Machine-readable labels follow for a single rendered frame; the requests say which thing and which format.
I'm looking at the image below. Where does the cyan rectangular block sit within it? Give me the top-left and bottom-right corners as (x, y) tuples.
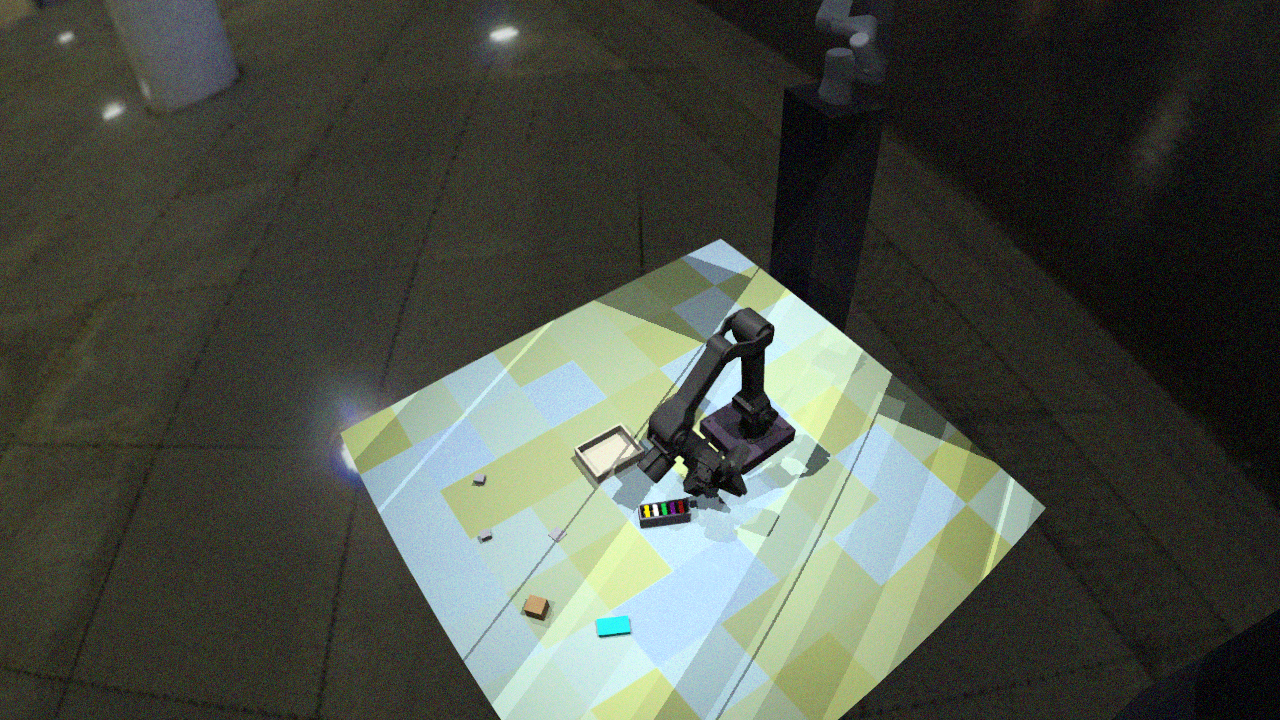
(596, 615), (631, 638)

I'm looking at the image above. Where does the tan cube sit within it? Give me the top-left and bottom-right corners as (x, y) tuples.
(524, 594), (550, 621)

